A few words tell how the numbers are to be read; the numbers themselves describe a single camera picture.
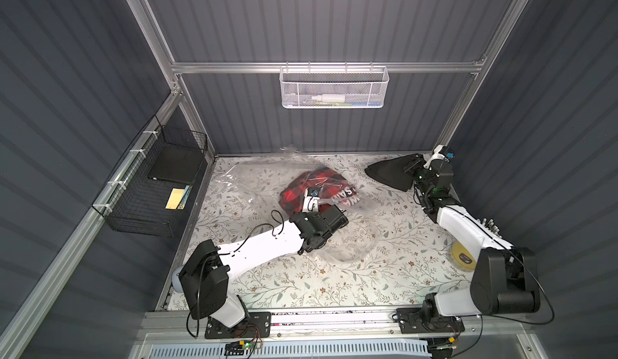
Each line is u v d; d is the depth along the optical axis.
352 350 0.77
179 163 0.83
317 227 0.62
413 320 0.74
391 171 0.93
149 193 0.74
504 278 0.82
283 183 1.11
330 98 0.93
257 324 0.74
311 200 0.68
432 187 0.65
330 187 0.92
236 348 0.72
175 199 0.74
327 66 0.88
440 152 0.74
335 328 0.74
